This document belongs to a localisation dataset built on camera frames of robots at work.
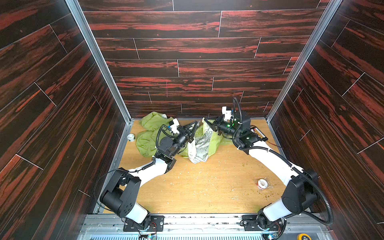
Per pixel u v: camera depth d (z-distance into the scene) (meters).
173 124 0.73
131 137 1.08
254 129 1.11
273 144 1.05
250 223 0.73
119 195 0.44
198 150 0.99
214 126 0.66
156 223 0.73
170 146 0.60
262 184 0.86
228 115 0.70
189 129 0.72
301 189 0.42
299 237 0.69
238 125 0.58
